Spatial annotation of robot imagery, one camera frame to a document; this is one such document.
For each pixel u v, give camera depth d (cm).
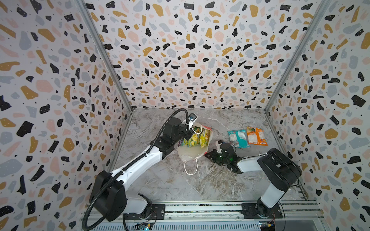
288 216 73
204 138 89
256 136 102
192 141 95
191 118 65
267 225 72
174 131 58
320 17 74
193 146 95
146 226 70
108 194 40
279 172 49
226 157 75
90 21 73
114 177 42
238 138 101
